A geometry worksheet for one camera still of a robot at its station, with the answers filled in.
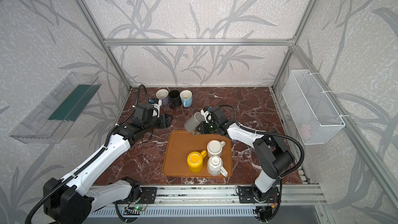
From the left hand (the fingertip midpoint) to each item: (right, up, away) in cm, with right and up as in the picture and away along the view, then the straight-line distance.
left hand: (170, 112), depth 80 cm
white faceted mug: (+23, -25, -8) cm, 35 cm away
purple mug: (-13, +10, +32) cm, 36 cm away
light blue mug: (+5, +9, +27) cm, 29 cm away
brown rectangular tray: (+3, -20, +11) cm, 23 cm away
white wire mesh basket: (+63, +2, -17) cm, 65 cm away
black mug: (-3, +7, +24) cm, 26 cm away
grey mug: (+11, -6, +5) cm, 14 cm away
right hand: (+14, -7, +8) cm, 17 cm away
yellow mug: (+14, -24, -4) cm, 28 cm away
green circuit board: (-12, -44, -9) cm, 46 cm away
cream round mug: (+23, -19, +2) cm, 30 cm away
